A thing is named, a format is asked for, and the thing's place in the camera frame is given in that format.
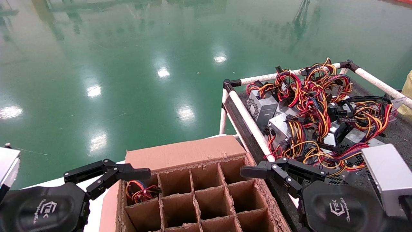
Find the cardboard box with dividers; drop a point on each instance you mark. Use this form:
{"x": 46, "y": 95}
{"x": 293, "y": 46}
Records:
{"x": 180, "y": 151}

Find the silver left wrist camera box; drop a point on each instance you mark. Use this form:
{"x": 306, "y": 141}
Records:
{"x": 8, "y": 167}

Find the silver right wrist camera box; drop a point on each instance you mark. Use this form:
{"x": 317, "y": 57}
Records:
{"x": 386, "y": 177}

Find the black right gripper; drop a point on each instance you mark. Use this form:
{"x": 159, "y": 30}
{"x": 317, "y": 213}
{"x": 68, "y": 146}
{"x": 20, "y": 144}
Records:
{"x": 341, "y": 209}

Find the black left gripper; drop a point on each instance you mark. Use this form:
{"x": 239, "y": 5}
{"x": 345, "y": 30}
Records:
{"x": 32, "y": 212}

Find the grey power supply perforated side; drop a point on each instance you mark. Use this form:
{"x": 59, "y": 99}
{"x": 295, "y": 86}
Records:
{"x": 264, "y": 109}

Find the power supply with mesh vent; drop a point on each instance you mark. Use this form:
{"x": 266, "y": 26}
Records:
{"x": 336, "y": 180}

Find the yellow fabric item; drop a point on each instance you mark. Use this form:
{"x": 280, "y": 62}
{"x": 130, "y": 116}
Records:
{"x": 408, "y": 96}

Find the small silver power supply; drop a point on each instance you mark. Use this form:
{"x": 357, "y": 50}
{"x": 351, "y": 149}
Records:
{"x": 334, "y": 129}

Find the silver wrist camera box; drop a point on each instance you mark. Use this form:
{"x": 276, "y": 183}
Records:
{"x": 386, "y": 177}
{"x": 8, "y": 167}

